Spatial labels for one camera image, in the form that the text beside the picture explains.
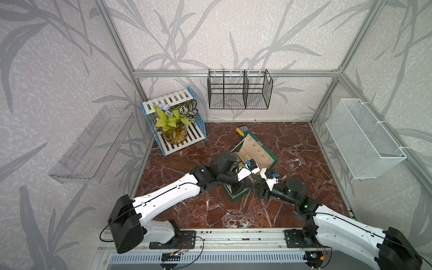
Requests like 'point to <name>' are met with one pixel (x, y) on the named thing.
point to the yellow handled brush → (241, 130)
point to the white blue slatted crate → (196, 133)
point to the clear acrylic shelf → (88, 160)
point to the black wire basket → (239, 90)
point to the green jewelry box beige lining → (253, 156)
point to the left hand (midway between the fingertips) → (252, 185)
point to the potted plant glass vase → (173, 122)
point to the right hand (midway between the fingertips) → (250, 180)
